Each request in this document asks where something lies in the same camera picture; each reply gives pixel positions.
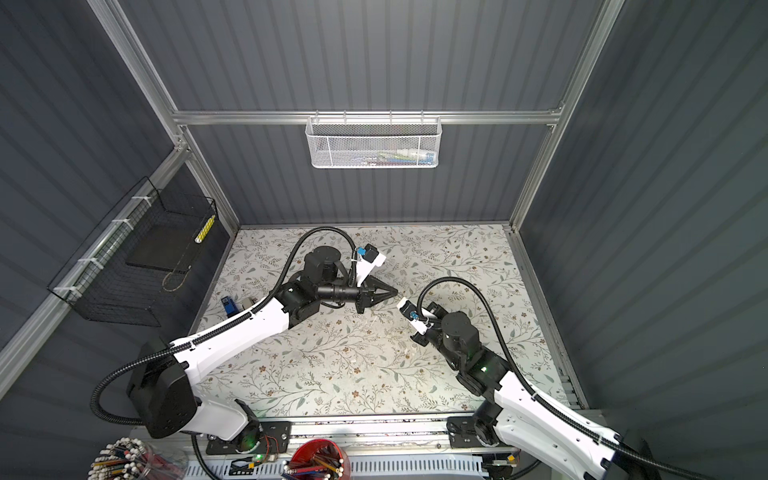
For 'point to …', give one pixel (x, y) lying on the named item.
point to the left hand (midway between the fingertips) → (397, 290)
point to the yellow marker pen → (205, 229)
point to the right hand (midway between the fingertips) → (416, 303)
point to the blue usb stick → (229, 306)
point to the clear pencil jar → (132, 459)
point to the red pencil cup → (317, 459)
